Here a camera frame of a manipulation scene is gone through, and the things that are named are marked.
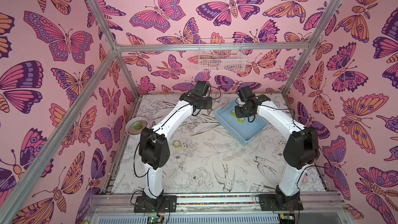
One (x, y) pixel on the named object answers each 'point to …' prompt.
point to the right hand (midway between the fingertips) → (236, 113)
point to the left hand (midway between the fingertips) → (210, 101)
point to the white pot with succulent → (134, 127)
